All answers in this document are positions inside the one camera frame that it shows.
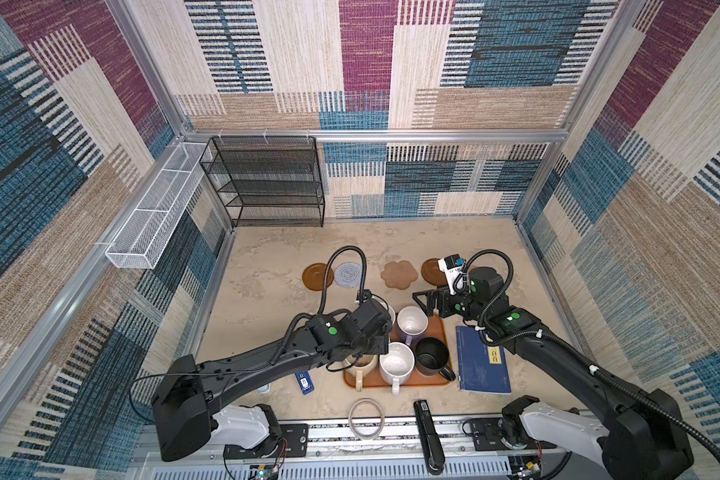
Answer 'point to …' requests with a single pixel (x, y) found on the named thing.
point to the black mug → (431, 358)
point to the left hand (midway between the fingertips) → (384, 336)
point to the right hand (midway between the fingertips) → (426, 296)
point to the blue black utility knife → (305, 382)
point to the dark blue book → (482, 367)
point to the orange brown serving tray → (435, 329)
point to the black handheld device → (431, 441)
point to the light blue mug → (392, 313)
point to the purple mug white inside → (412, 322)
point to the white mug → (396, 367)
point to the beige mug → (360, 365)
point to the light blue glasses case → (264, 389)
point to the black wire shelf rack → (268, 181)
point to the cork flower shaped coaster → (399, 274)
